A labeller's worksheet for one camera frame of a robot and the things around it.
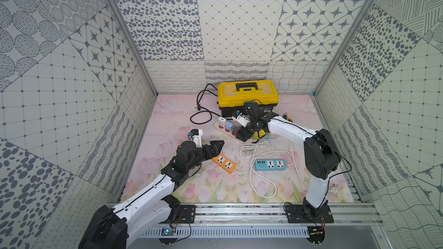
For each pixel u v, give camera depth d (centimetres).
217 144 73
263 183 84
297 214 73
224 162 87
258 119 71
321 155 49
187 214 74
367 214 75
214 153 70
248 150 91
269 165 86
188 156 61
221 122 98
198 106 111
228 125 96
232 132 98
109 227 40
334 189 79
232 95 98
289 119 107
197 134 74
